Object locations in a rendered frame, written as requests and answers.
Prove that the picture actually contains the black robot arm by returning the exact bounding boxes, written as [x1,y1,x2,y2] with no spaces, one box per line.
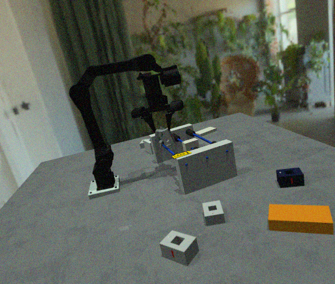
[69,53,181,191]

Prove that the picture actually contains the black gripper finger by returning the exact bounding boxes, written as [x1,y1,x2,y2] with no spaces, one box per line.
[165,111,175,130]
[141,113,156,133]

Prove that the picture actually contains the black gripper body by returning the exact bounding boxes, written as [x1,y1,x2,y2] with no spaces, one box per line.
[131,89,184,118]

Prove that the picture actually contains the white rectangular bar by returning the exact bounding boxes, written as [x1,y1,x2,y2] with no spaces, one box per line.
[143,139,153,155]

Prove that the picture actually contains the orange rectangular block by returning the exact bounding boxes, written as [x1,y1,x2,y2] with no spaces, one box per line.
[268,204,334,235]

